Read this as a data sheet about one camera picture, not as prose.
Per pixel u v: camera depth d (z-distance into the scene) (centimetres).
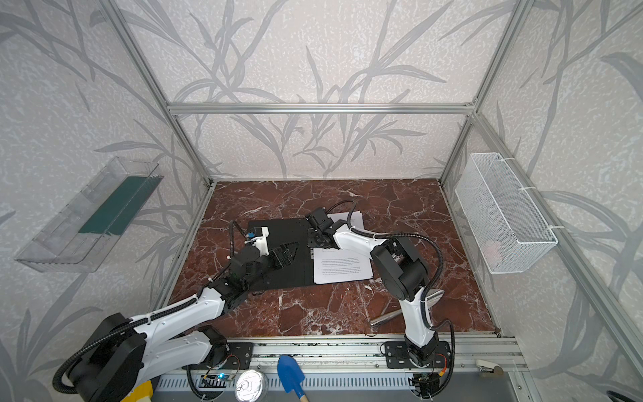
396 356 73
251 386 65
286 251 74
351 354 75
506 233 62
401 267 52
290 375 70
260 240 75
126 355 40
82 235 64
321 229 74
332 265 93
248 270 63
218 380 72
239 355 73
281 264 73
